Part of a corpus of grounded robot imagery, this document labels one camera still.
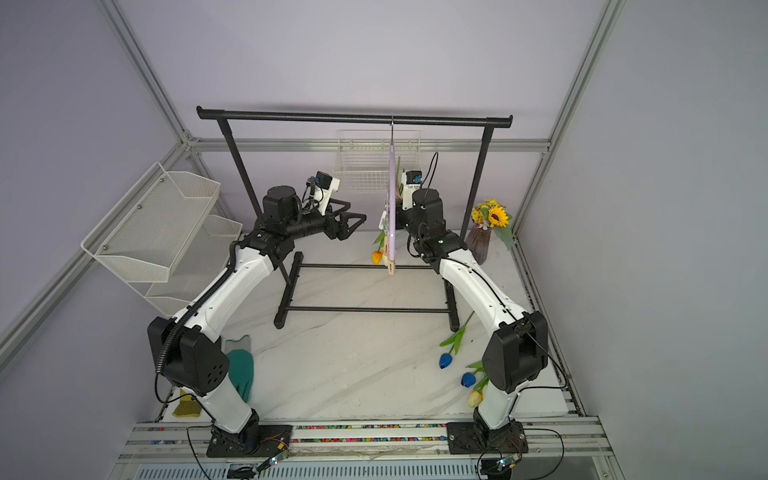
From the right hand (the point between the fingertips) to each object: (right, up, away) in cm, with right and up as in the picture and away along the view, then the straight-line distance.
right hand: (394, 205), depth 80 cm
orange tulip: (-5, -14, +10) cm, 18 cm away
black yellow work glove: (-55, -54, -2) cm, 78 cm away
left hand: (-10, -3, -5) cm, 12 cm away
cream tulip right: (+22, -52, -2) cm, 56 cm away
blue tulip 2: (+21, -48, +1) cm, 53 cm away
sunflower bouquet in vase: (+29, -2, +8) cm, 30 cm away
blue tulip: (+19, -41, +10) cm, 46 cm away
